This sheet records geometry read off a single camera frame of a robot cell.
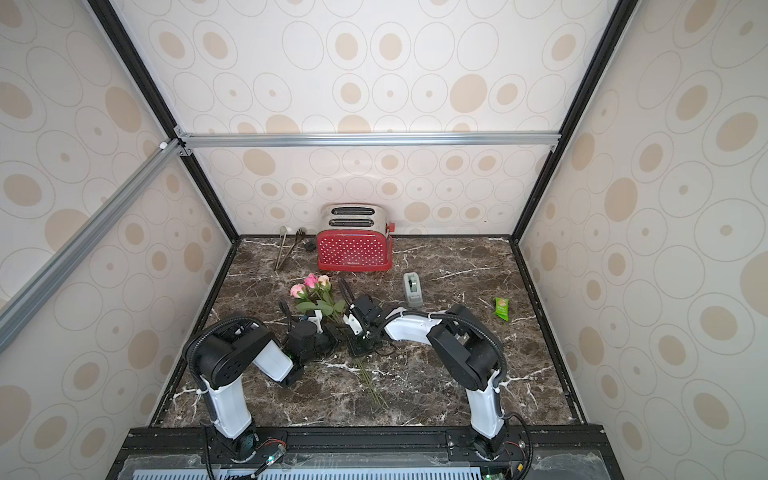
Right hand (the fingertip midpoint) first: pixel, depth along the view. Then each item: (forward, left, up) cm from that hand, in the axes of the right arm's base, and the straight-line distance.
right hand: (360, 349), depth 91 cm
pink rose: (+18, +23, +5) cm, 30 cm away
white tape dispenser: (+20, -16, +4) cm, 26 cm away
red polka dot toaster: (+30, +4, +18) cm, 35 cm away
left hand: (+5, 0, +4) cm, 6 cm away
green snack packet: (+15, -45, +1) cm, 48 cm away
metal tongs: (+47, +37, +4) cm, 60 cm away
